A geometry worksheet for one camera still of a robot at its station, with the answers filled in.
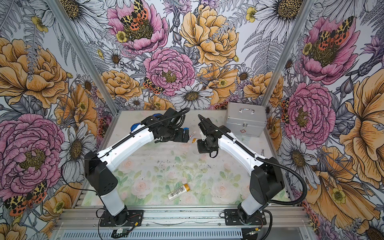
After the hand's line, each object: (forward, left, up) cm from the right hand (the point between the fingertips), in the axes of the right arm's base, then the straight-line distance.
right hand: (202, 153), depth 83 cm
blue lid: (+30, +29, 0) cm, 42 cm away
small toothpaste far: (+4, +6, +10) cm, 13 cm away
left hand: (+4, +12, +6) cm, 14 cm away
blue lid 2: (+20, +41, +2) cm, 46 cm away
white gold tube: (+1, +4, +10) cm, 11 cm away
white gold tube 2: (-16, +13, -12) cm, 24 cm away
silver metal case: (+24, -30, -1) cm, 38 cm away
